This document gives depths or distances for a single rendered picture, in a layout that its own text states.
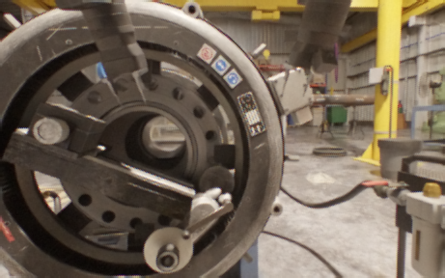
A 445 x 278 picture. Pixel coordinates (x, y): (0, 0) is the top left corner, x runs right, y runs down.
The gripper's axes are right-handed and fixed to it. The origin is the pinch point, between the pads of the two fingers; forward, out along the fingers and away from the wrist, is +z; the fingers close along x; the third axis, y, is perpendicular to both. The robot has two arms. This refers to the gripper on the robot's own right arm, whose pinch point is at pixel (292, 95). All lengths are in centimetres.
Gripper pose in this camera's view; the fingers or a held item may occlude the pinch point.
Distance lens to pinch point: 54.3
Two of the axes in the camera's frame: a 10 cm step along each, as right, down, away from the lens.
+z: -1.6, 8.8, 4.6
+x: 9.8, 0.7, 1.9
